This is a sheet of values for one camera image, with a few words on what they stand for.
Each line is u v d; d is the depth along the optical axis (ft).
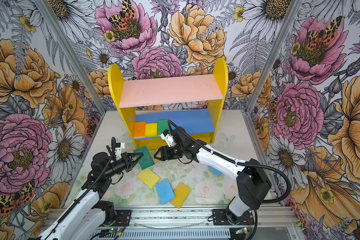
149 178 2.82
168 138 2.43
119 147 2.45
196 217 2.50
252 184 1.42
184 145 2.05
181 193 2.64
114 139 2.14
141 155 2.50
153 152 2.51
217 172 2.84
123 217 2.41
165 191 2.63
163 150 2.26
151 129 2.94
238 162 1.52
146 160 2.48
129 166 2.30
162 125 3.02
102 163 1.99
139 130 2.93
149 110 4.18
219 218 2.43
